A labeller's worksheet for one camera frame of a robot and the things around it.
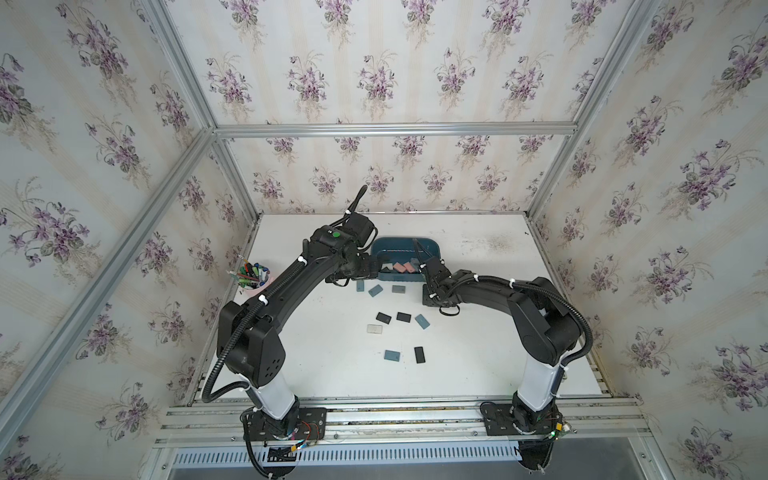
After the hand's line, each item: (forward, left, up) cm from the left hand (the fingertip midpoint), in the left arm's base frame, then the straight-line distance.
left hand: (359, 274), depth 83 cm
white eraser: (-10, -5, -15) cm, 19 cm away
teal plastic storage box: (+15, -13, -12) cm, 24 cm away
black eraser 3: (-17, -17, -15) cm, 29 cm away
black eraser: (-5, -7, -16) cm, 19 cm away
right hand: (+1, -24, -16) cm, 29 cm away
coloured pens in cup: (+3, +33, -5) cm, 34 cm away
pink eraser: (+13, -13, -15) cm, 24 cm away
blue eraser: (+6, +1, -16) cm, 17 cm away
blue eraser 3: (-7, -19, -15) cm, 26 cm away
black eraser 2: (-5, -13, -17) cm, 22 cm away
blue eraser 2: (+4, -5, -16) cm, 17 cm away
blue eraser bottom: (-18, -9, -16) cm, 25 cm away
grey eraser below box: (+4, -12, -16) cm, 20 cm away
